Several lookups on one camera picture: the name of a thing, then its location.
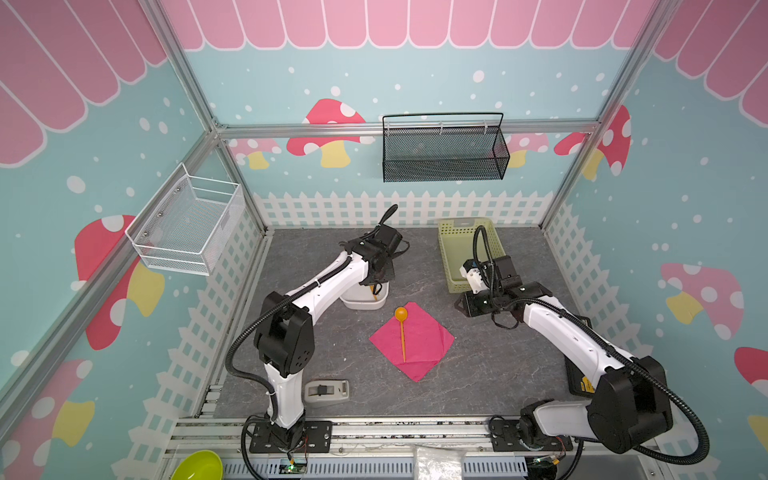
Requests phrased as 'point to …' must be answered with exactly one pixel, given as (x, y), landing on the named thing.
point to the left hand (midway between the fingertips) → (380, 279)
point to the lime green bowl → (200, 465)
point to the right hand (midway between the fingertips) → (459, 302)
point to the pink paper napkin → (426, 342)
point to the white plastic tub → (366, 297)
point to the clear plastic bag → (437, 463)
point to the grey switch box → (326, 390)
